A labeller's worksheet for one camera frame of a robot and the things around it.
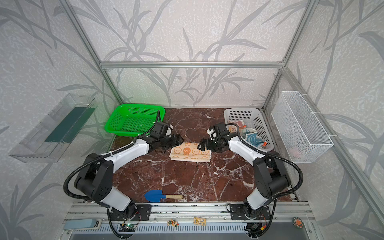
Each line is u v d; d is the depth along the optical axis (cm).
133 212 71
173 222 71
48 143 63
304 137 61
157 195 79
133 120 112
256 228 75
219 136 70
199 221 71
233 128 71
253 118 110
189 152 94
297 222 71
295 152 72
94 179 44
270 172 50
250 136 86
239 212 73
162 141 74
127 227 71
